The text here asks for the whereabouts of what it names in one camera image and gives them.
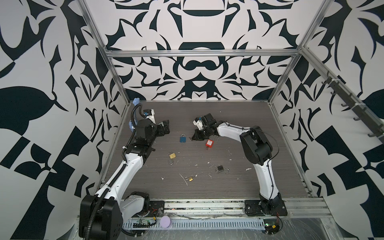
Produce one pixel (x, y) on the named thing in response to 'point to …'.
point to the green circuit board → (271, 226)
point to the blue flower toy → (135, 101)
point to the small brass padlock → (190, 179)
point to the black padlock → (220, 168)
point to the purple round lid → (165, 221)
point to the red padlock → (209, 144)
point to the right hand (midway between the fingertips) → (192, 137)
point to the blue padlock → (182, 138)
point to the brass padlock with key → (172, 155)
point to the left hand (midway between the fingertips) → (160, 118)
